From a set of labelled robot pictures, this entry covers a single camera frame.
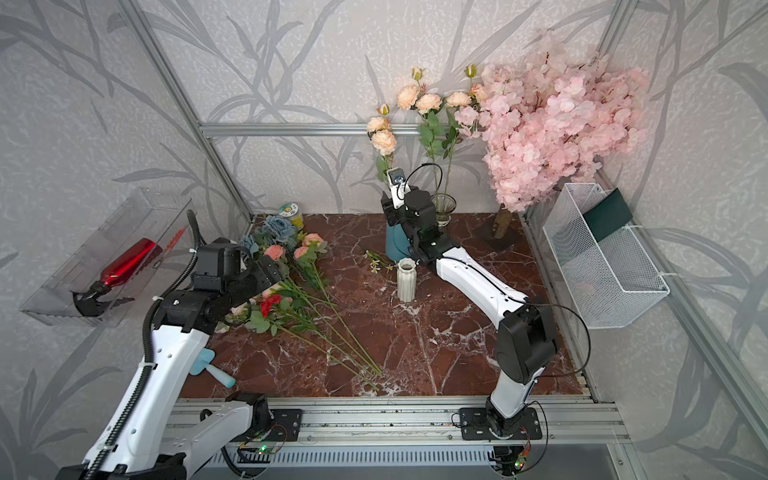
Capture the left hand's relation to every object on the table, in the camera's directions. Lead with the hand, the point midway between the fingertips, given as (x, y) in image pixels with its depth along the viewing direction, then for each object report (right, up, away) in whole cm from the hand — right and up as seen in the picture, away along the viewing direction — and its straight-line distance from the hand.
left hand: (270, 271), depth 73 cm
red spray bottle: (-29, -5, -14) cm, 33 cm away
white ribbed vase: (+34, -4, +13) cm, 36 cm away
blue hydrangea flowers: (-9, +13, +26) cm, 30 cm away
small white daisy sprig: (+24, 0, +31) cm, 39 cm away
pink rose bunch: (-3, -5, +29) cm, 29 cm away
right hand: (+31, +22, +6) cm, 38 cm away
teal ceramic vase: (+31, +6, +32) cm, 45 cm away
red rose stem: (-7, -13, +17) cm, 22 cm away
